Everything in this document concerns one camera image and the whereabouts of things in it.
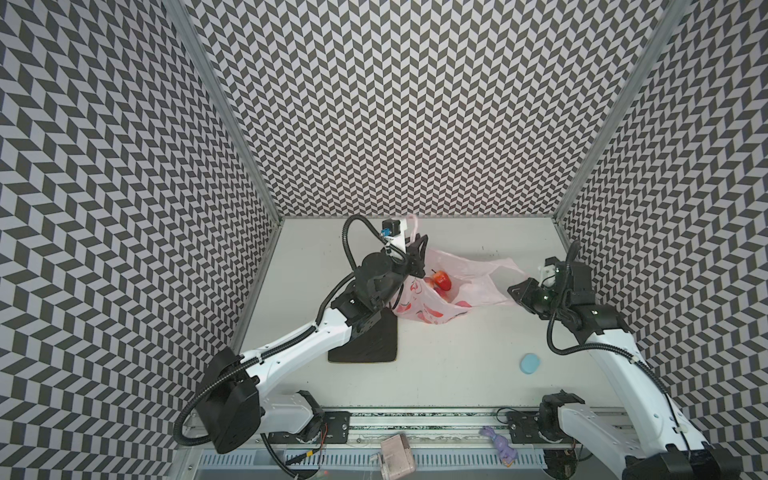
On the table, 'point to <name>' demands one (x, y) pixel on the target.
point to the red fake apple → (442, 280)
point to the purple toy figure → (507, 454)
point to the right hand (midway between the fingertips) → (508, 297)
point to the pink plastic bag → (475, 282)
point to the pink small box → (395, 458)
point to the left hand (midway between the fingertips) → (426, 238)
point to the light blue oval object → (529, 363)
